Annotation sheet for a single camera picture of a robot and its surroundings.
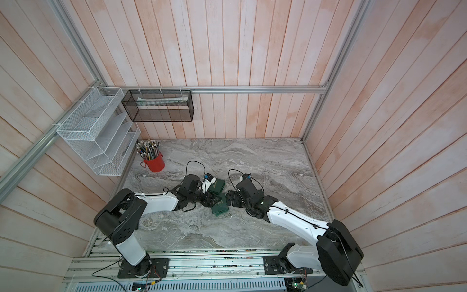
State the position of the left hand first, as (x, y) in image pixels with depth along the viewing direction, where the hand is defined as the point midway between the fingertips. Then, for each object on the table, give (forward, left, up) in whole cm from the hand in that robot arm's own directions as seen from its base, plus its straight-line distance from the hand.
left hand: (215, 198), depth 92 cm
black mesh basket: (+48, +34, +23) cm, 63 cm away
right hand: (-2, -9, +7) cm, 12 cm away
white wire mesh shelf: (+16, +49, +30) cm, 60 cm away
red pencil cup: (+19, +35, +3) cm, 40 cm away
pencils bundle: (+20, +36, +15) cm, 44 cm away
